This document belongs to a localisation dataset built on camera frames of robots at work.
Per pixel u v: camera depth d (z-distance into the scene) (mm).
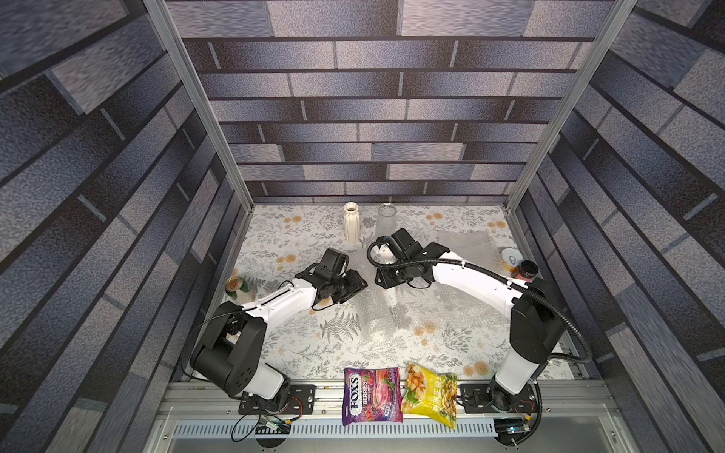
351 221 975
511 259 974
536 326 464
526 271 904
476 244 1048
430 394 711
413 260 641
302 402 737
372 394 725
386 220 977
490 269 518
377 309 815
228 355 431
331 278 698
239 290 833
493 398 668
